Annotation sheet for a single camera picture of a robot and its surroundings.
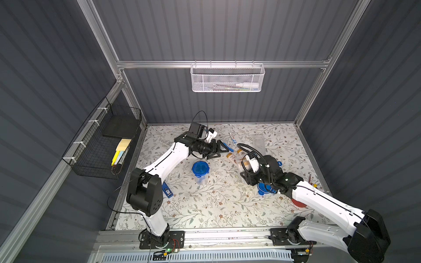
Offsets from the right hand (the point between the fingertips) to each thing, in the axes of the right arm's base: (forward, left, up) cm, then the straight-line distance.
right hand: (248, 171), depth 80 cm
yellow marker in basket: (-1, +60, +13) cm, 61 cm away
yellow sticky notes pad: (+7, +60, +12) cm, 62 cm away
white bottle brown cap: (+16, +6, -12) cm, 21 cm away
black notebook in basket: (+16, +63, +15) cm, 67 cm away
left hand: (+5, +10, +7) cm, 13 cm away
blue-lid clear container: (+3, +24, -3) cm, 24 cm away
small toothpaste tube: (+31, +4, -14) cm, 34 cm away
